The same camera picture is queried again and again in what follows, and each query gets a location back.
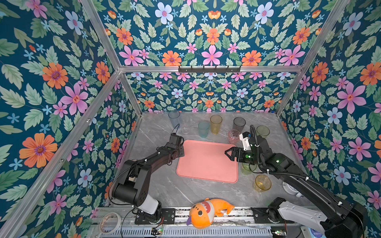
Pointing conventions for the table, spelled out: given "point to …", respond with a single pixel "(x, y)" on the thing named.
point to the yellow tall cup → (215, 120)
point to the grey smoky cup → (238, 123)
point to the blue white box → (309, 232)
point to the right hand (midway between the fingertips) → (233, 150)
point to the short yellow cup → (262, 183)
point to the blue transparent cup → (174, 116)
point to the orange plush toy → (202, 214)
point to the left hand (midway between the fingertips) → (181, 149)
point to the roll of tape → (117, 226)
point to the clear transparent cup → (185, 124)
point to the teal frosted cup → (203, 128)
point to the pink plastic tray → (208, 161)
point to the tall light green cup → (263, 131)
